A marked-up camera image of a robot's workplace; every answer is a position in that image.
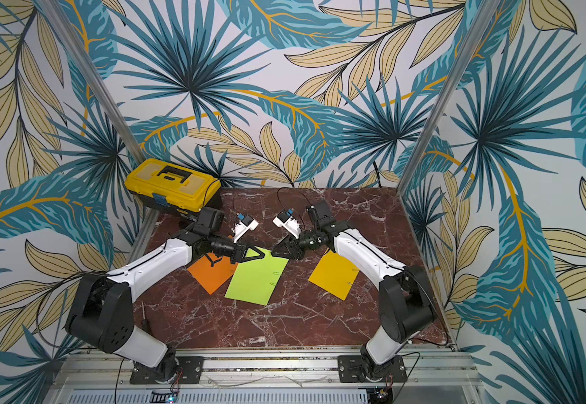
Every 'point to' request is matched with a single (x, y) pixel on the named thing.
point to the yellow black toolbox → (176, 189)
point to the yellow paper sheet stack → (335, 274)
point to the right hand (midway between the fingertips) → (276, 250)
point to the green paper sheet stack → (255, 279)
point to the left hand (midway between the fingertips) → (261, 258)
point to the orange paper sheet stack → (212, 276)
